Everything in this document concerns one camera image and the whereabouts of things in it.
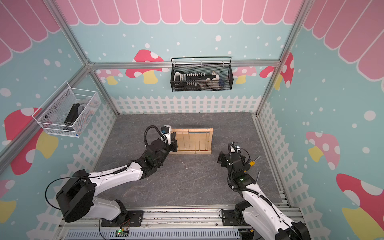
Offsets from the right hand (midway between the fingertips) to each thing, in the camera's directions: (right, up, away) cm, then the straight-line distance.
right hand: (228, 152), depth 84 cm
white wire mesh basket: (-81, +22, -12) cm, 85 cm away
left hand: (-29, +10, -3) cm, 31 cm away
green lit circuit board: (-55, -38, -12) cm, 68 cm away
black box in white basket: (-77, +19, -15) cm, 80 cm away
